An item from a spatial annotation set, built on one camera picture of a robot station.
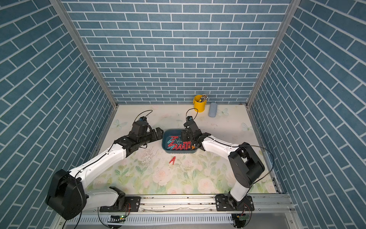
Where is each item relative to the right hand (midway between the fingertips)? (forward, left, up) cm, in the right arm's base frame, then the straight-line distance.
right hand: (185, 133), depth 91 cm
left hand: (-5, +13, +6) cm, 15 cm away
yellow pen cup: (+29, -9, -4) cm, 31 cm away
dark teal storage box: (+6, +6, -9) cm, 13 cm away
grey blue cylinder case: (+30, -20, -8) cm, 37 cm away
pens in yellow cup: (+28, -11, +6) cm, 30 cm away
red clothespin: (-15, +7, -10) cm, 19 cm away
